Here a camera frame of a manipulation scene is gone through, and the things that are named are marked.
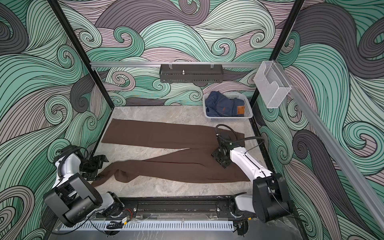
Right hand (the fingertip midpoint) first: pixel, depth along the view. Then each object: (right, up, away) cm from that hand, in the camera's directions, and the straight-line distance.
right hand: (216, 158), depth 86 cm
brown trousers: (-12, -4, +1) cm, 12 cm away
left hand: (-62, -2, -6) cm, 62 cm away
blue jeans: (+6, +34, +24) cm, 42 cm away
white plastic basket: (+27, +27, +20) cm, 43 cm away
